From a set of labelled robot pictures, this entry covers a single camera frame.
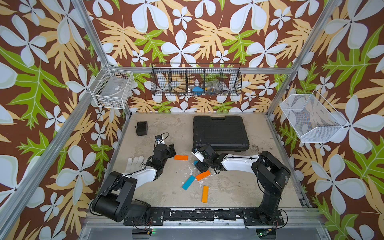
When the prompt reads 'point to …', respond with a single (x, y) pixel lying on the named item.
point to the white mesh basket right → (311, 118)
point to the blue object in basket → (198, 90)
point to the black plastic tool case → (228, 133)
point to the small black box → (142, 128)
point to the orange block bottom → (205, 194)
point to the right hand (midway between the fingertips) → (199, 160)
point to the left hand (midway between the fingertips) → (170, 143)
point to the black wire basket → (196, 79)
